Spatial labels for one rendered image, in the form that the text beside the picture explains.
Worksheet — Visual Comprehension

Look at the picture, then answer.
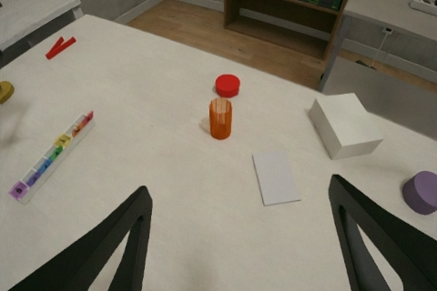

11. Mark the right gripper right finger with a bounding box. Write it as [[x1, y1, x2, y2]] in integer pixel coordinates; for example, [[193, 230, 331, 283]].
[[328, 174, 437, 291]]

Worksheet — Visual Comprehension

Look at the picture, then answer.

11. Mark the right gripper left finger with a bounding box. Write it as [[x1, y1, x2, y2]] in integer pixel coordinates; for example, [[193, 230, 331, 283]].
[[7, 186, 153, 291]]

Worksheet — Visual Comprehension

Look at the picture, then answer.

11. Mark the white box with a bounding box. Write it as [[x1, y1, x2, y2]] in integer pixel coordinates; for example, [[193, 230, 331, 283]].
[[310, 93, 384, 160]]

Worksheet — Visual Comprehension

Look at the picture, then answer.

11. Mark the yellow round disc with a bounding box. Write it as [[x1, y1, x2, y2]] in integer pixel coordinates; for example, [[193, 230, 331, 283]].
[[0, 81, 15, 105]]

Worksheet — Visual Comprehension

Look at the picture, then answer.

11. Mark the purple cylinder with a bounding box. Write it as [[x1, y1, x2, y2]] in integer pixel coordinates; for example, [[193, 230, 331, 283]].
[[402, 171, 437, 216]]

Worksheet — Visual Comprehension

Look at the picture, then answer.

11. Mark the grey flat slab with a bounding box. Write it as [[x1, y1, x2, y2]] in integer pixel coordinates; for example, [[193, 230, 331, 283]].
[[252, 150, 301, 206]]

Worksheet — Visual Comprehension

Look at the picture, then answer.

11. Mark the red flat bar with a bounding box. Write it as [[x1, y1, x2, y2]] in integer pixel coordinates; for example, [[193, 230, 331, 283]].
[[46, 36, 76, 60]]

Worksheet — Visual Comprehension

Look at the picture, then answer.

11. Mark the orange translucent cylinder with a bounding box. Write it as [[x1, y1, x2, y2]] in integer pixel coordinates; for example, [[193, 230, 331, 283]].
[[209, 97, 232, 140]]

